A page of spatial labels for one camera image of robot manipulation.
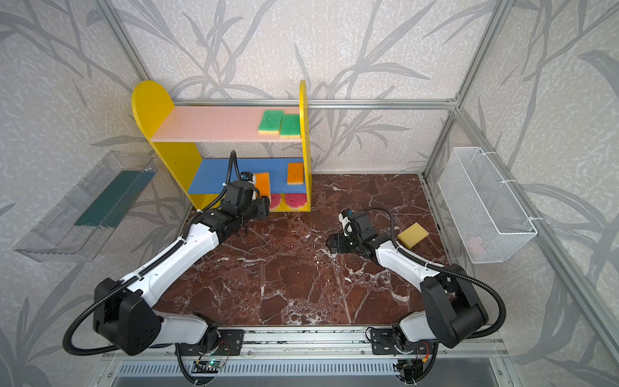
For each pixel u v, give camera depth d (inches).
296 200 41.4
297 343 29.7
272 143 44.1
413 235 39.0
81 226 25.0
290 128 29.9
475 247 28.2
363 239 26.7
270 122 30.9
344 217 31.7
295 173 39.0
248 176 28.0
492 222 23.8
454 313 16.6
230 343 29.0
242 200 24.4
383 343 28.6
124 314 15.7
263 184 33.2
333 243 31.0
